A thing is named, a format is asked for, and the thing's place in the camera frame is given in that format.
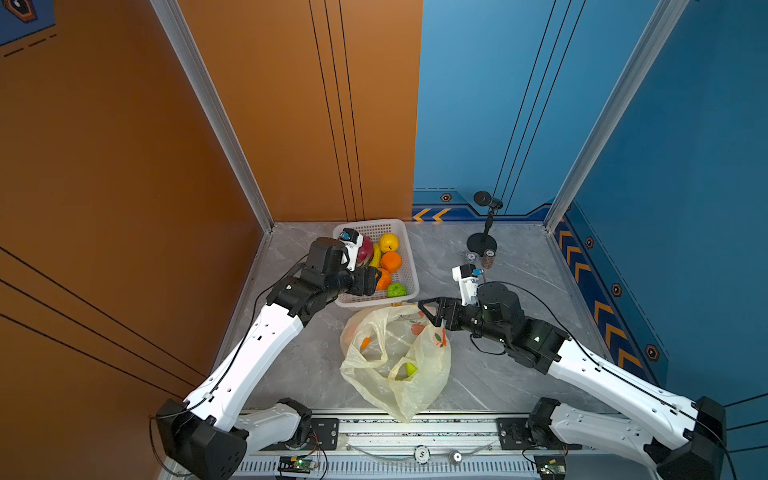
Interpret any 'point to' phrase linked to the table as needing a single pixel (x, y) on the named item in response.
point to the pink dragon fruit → (366, 252)
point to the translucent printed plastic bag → (395, 356)
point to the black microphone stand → (480, 242)
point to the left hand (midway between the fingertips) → (369, 269)
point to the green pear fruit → (410, 368)
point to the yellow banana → (376, 256)
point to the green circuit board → (296, 464)
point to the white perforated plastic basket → (407, 274)
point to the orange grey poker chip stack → (488, 258)
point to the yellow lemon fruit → (388, 242)
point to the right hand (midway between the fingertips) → (424, 307)
